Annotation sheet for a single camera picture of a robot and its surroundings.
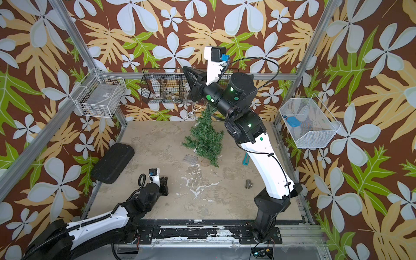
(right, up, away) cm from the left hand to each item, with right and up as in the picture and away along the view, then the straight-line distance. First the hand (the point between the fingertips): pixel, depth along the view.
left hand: (167, 176), depth 85 cm
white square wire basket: (-37, +44, 0) cm, 57 cm away
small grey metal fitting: (+45, -5, +3) cm, 45 cm away
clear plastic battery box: (+11, +8, +14) cm, 19 cm away
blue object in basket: (+68, +30, +1) cm, 74 cm away
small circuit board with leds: (+47, -33, -11) cm, 58 cm away
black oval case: (-33, +6, +6) cm, 34 cm away
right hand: (+14, +41, -39) cm, 58 cm away
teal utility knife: (+46, +7, +16) cm, 49 cm away
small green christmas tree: (+21, +21, -9) cm, 31 cm away
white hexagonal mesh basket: (+75, +27, -4) cm, 79 cm away
